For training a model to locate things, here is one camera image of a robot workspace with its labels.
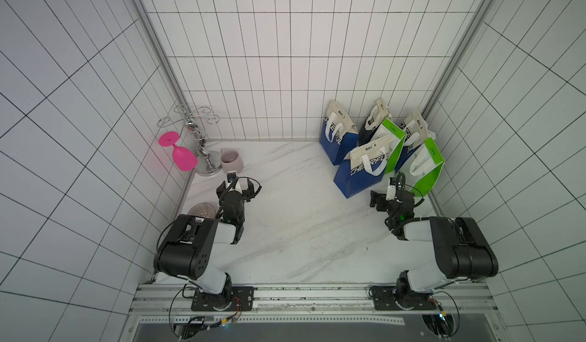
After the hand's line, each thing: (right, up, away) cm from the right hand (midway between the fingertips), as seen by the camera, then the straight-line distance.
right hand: (386, 188), depth 95 cm
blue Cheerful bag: (-20, +23, +3) cm, 30 cm away
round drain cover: (-76, -8, -5) cm, 77 cm away
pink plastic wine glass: (-83, +13, -7) cm, 85 cm away
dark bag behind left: (-2, +32, +7) cm, 33 cm away
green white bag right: (+9, +9, -13) cm, 19 cm away
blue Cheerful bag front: (-12, +10, -10) cm, 19 cm away
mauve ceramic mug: (-70, +12, +11) cm, 71 cm away
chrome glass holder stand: (-81, +11, +13) cm, 83 cm away
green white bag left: (+2, +21, -6) cm, 22 cm away
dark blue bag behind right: (+12, +24, -3) cm, 26 cm away
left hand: (-64, +3, -2) cm, 64 cm away
